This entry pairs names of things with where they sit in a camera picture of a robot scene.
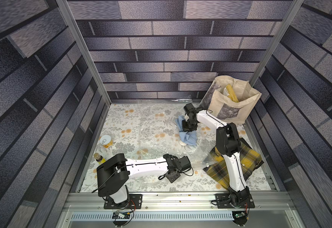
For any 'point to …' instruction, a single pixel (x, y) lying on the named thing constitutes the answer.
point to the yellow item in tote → (228, 91)
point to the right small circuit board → (240, 215)
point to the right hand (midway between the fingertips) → (184, 129)
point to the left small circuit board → (117, 214)
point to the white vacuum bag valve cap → (182, 143)
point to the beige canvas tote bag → (230, 99)
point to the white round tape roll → (106, 140)
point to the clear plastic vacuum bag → (150, 129)
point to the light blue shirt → (189, 137)
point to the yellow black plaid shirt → (249, 158)
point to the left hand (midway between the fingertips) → (172, 173)
